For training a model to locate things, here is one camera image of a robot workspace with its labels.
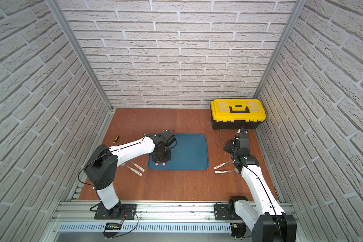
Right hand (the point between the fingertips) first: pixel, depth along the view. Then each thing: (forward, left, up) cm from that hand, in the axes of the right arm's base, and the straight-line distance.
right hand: (232, 142), depth 83 cm
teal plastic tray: (+4, +23, -18) cm, 30 cm away
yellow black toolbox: (+20, -6, +2) cm, 21 cm away
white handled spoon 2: (-11, -2, -14) cm, 18 cm away
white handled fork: (-8, +58, -14) cm, 60 cm away
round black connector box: (-39, +4, -16) cm, 43 cm away
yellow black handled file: (+15, +74, -13) cm, 77 cm away
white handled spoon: (-5, +56, -13) cm, 58 cm away
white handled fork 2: (-7, +6, -14) cm, 17 cm away
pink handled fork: (-4, +45, -13) cm, 47 cm away
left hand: (-1, +40, -10) cm, 41 cm away
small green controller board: (-34, +65, -17) cm, 75 cm away
